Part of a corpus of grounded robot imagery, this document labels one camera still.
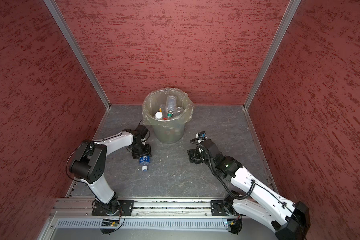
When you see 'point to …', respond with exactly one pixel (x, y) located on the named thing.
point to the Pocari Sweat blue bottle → (179, 110)
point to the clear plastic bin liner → (156, 100)
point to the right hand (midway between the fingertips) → (194, 153)
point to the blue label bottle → (144, 161)
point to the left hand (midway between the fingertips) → (146, 158)
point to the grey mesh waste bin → (168, 135)
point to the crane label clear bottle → (171, 106)
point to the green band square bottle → (158, 115)
